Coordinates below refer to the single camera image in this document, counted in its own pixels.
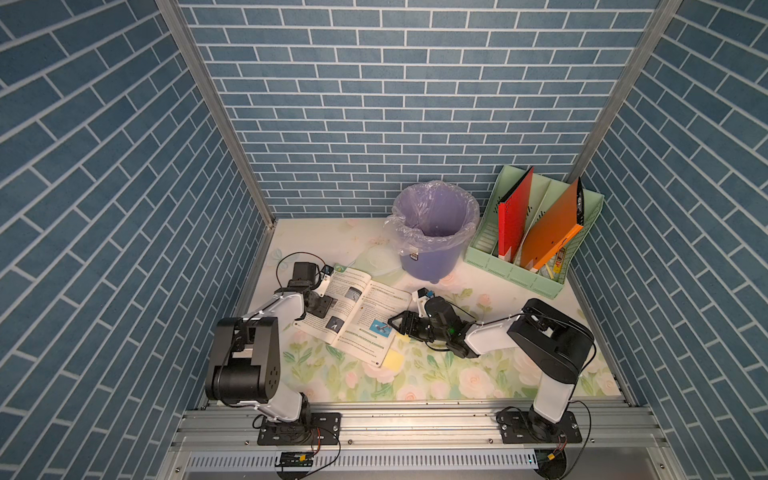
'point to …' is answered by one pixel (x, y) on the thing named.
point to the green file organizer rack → (539, 197)
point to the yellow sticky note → (393, 360)
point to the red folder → (513, 213)
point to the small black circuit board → (295, 459)
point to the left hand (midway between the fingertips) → (323, 298)
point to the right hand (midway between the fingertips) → (393, 326)
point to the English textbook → (359, 319)
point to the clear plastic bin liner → (431, 216)
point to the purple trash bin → (434, 266)
